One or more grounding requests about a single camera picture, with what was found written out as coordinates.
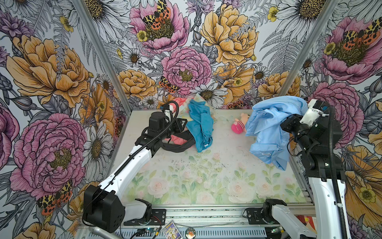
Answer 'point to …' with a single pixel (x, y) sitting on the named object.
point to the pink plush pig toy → (238, 126)
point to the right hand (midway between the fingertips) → (284, 116)
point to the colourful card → (170, 231)
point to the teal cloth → (201, 124)
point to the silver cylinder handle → (102, 233)
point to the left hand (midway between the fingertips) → (185, 125)
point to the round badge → (190, 233)
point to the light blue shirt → (270, 140)
